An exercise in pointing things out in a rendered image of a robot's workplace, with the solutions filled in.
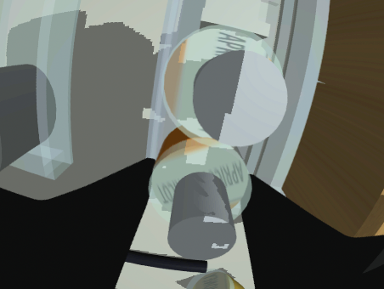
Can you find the grey cylinder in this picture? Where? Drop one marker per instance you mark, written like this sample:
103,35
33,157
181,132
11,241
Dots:
18,112

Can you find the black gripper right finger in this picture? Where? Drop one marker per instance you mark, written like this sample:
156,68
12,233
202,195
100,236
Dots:
292,249

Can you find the wooden block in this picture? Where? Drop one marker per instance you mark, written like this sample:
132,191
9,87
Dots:
338,169
354,47

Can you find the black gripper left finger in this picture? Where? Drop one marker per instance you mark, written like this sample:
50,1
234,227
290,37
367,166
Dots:
80,239

